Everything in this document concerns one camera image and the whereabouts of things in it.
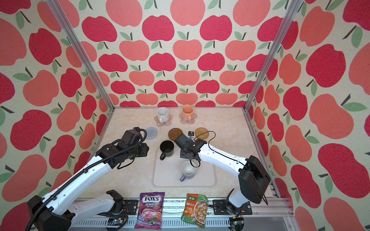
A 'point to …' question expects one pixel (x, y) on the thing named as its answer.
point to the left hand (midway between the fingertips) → (150, 149)
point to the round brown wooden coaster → (174, 133)
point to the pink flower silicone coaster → (190, 121)
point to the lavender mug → (188, 171)
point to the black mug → (167, 148)
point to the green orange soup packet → (196, 209)
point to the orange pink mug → (187, 112)
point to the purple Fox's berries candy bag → (150, 211)
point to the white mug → (163, 113)
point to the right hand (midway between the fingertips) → (188, 151)
